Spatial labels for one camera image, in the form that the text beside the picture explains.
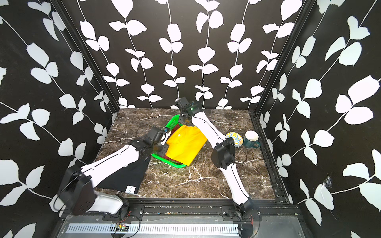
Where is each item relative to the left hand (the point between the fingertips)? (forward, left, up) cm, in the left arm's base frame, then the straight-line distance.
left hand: (165, 143), depth 86 cm
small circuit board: (-39, +20, -13) cm, 46 cm away
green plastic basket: (+21, -4, -5) cm, 22 cm away
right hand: (+16, -10, +4) cm, 19 cm away
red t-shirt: (+17, -4, -9) cm, 20 cm away
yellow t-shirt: (+2, -11, -4) cm, 12 cm away
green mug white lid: (+2, -53, -3) cm, 53 cm away
